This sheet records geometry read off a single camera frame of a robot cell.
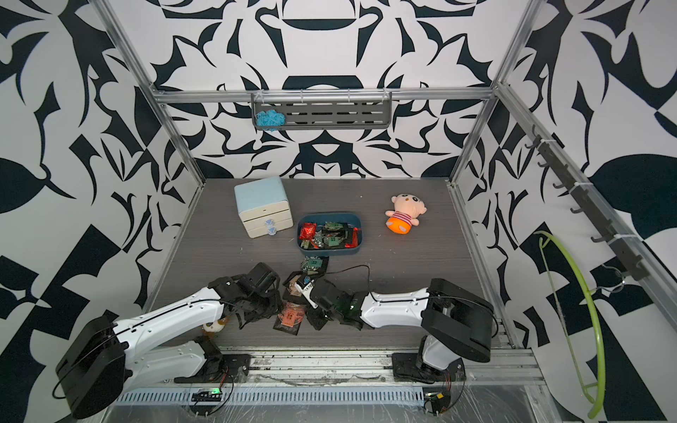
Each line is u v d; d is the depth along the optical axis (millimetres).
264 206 921
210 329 778
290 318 830
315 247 963
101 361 402
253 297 649
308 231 981
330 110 933
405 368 734
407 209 1020
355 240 995
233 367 742
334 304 636
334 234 971
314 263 939
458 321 440
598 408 511
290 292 872
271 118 912
